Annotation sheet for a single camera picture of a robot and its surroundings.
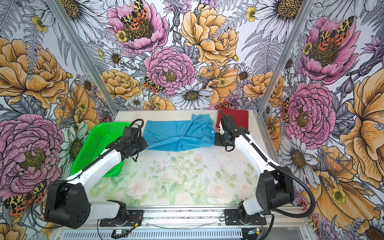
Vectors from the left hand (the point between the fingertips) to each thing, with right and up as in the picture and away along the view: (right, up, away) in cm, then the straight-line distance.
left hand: (144, 147), depth 88 cm
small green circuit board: (-8, -39, -15) cm, 42 cm away
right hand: (+42, +2, -2) cm, 43 cm away
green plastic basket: (-35, +3, +13) cm, 38 cm away
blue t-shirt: (+9, +6, +18) cm, 21 cm away
